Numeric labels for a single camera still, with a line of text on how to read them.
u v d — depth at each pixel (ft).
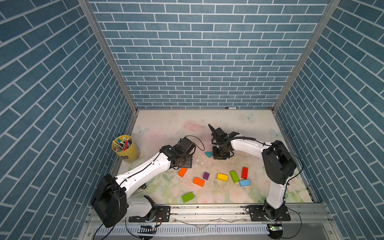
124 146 2.86
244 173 2.85
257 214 2.42
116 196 1.28
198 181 2.77
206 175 2.78
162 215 2.38
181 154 1.94
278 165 1.65
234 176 2.79
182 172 2.84
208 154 3.14
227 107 4.06
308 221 2.53
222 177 2.79
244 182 2.72
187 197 2.53
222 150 2.58
